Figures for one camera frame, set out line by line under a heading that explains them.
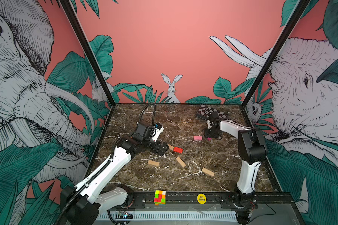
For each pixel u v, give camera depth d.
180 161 0.88
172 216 0.70
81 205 0.37
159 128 0.68
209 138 0.97
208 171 0.84
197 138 0.98
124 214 0.70
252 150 0.54
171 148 0.93
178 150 0.93
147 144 0.62
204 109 1.17
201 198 0.75
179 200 0.75
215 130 0.77
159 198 0.70
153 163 0.86
